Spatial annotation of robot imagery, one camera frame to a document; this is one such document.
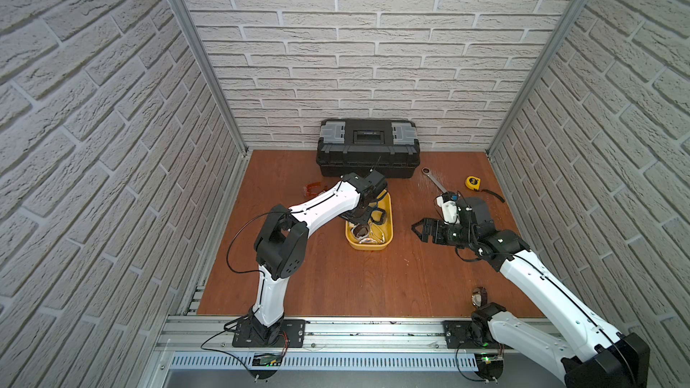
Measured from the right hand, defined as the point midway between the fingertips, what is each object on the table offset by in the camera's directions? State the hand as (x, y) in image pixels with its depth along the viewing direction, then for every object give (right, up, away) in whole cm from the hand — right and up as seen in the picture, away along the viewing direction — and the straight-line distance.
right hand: (427, 228), depth 79 cm
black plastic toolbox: (-19, +27, +19) cm, 38 cm away
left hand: (-20, +2, +10) cm, 23 cm away
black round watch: (-12, +1, +16) cm, 20 cm away
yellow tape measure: (+27, +13, +28) cm, 41 cm away
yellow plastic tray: (-11, +6, +18) cm, 22 cm away
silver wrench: (+9, +18, +34) cm, 39 cm away
